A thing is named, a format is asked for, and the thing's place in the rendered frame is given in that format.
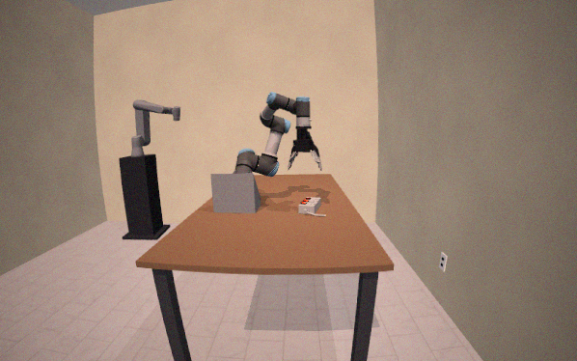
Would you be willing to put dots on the white power strip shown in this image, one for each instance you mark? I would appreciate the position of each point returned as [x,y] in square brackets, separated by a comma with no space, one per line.
[307,206]

